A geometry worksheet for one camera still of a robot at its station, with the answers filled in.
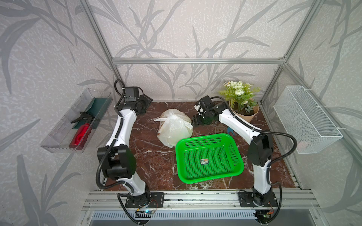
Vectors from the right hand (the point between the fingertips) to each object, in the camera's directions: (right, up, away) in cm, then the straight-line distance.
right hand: (195, 121), depth 88 cm
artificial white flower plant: (+27, +17, -4) cm, 32 cm away
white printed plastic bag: (-13, -2, -2) cm, 13 cm away
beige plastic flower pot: (+36, +8, +9) cm, 38 cm away
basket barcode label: (+6, -25, -1) cm, 26 cm away
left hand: (-27, +13, -3) cm, 31 cm away
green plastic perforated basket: (+19, -24, -1) cm, 30 cm away
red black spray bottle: (-49, -4, -29) cm, 57 cm away
